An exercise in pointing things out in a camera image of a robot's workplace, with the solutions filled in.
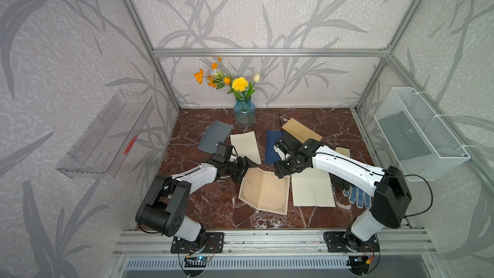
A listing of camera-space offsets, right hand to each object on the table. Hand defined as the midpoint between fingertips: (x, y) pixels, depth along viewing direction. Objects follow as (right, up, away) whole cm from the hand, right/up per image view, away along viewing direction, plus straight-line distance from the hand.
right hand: (279, 170), depth 82 cm
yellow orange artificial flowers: (-17, +37, +5) cm, 41 cm away
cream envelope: (-16, +9, +19) cm, 26 cm away
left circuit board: (-32, -32, -11) cm, 46 cm away
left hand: (-10, -1, +2) cm, 10 cm away
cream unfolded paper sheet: (+16, -10, +7) cm, 20 cm away
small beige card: (+36, +6, +19) cm, 41 cm away
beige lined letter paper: (-7, -11, +5) cm, 14 cm away
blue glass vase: (-17, +26, +22) cm, 38 cm away
